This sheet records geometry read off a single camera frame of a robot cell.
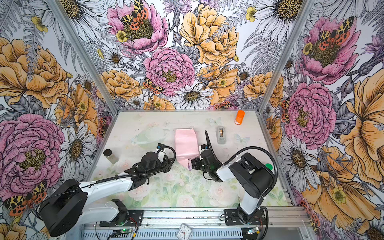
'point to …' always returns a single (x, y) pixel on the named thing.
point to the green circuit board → (124, 230)
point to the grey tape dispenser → (221, 134)
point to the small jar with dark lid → (108, 153)
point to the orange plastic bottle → (239, 117)
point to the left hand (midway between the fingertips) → (169, 161)
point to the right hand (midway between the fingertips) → (191, 165)
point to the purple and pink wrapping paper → (187, 146)
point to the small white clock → (184, 232)
